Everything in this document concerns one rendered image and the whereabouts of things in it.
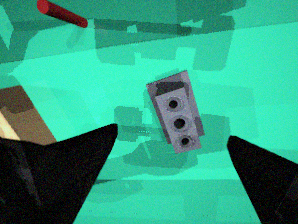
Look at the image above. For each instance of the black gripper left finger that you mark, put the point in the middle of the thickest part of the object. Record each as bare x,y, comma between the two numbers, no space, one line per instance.
58,176

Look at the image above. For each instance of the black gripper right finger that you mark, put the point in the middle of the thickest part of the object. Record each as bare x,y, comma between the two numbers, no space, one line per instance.
270,181

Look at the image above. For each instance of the red cylinder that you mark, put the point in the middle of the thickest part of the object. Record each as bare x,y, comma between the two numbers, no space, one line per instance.
60,13

